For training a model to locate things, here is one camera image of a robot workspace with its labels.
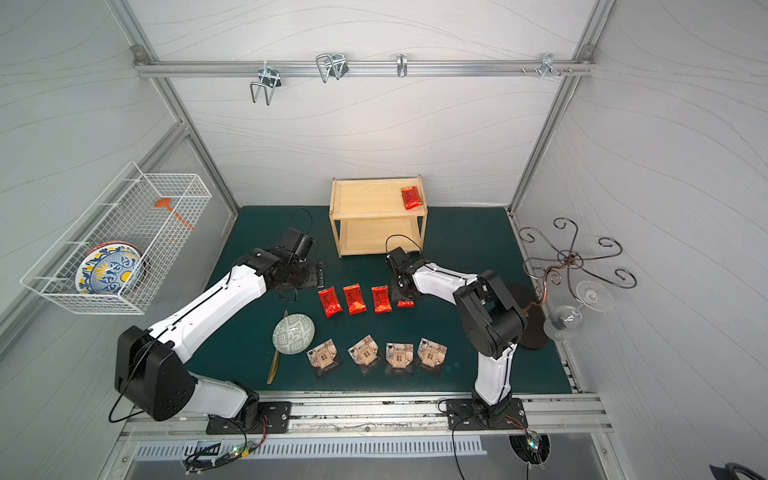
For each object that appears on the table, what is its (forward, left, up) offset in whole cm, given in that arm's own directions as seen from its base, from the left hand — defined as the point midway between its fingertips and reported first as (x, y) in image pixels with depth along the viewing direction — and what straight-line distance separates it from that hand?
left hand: (313, 278), depth 83 cm
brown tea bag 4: (-15, -34, -15) cm, 40 cm away
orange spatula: (+12, +39, +17) cm, 44 cm away
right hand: (+5, -26, -14) cm, 30 cm away
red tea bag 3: (+1, -19, -13) cm, 23 cm away
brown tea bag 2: (-15, -15, -15) cm, 26 cm away
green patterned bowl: (-11, +7, -13) cm, 18 cm away
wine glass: (-15, -61, +9) cm, 64 cm away
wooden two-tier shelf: (+20, -16, +5) cm, 26 cm away
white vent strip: (-39, +27, -16) cm, 50 cm away
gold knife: (-17, +11, -16) cm, 26 cm away
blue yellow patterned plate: (-10, +37, +20) cm, 43 cm away
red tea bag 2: (+1, -10, -13) cm, 17 cm away
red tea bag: (-2, -3, -12) cm, 13 cm away
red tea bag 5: (+25, -28, +8) cm, 39 cm away
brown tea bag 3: (-16, -25, -15) cm, 33 cm away
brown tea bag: (-16, -3, -15) cm, 22 cm away
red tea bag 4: (0, -26, -14) cm, 30 cm away
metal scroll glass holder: (-2, -62, +9) cm, 63 cm away
